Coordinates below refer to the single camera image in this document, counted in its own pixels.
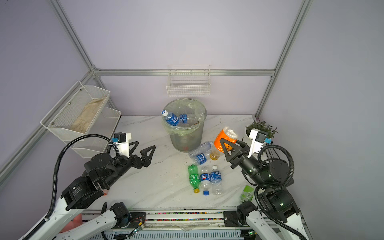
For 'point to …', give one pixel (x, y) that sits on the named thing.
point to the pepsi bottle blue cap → (205, 183)
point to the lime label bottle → (247, 193)
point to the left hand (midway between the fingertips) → (146, 146)
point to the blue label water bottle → (201, 159)
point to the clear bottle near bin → (204, 148)
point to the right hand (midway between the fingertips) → (221, 139)
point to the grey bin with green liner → (185, 137)
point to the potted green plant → (269, 130)
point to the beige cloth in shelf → (81, 123)
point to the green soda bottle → (194, 177)
